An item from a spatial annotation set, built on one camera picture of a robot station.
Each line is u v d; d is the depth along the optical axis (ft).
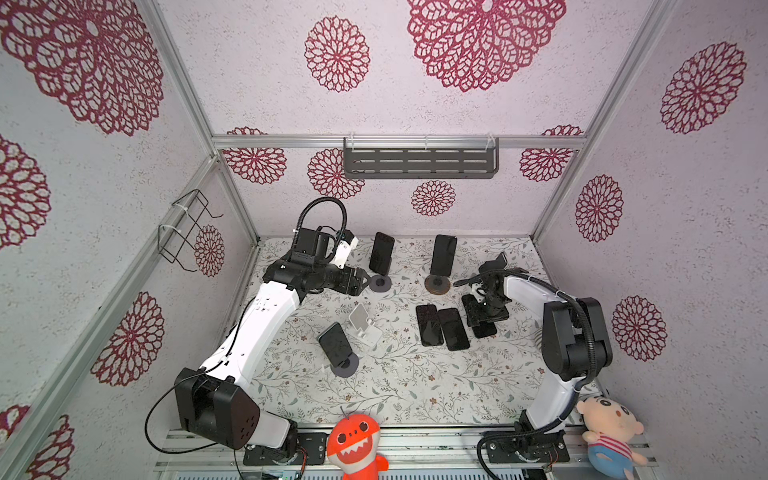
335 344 2.56
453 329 3.23
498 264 3.36
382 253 3.19
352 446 2.21
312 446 2.41
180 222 2.50
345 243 2.25
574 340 1.91
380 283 3.48
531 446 2.17
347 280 2.21
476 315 2.82
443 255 3.19
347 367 2.87
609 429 2.34
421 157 3.11
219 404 1.29
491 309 2.69
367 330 3.04
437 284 3.48
